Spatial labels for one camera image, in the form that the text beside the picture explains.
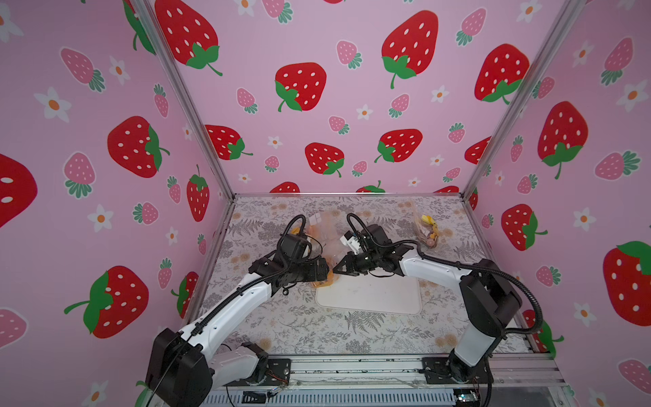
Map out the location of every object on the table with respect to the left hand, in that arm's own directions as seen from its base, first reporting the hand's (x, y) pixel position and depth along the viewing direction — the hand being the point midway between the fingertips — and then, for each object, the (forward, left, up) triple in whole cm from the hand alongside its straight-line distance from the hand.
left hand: (319, 269), depth 82 cm
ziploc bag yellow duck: (+23, 0, -5) cm, 23 cm away
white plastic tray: (-2, -16, -13) cm, 21 cm away
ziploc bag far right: (+20, -41, -4) cm, 46 cm away
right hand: (-2, -4, 0) cm, 4 cm away
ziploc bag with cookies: (-3, -1, +16) cm, 17 cm away
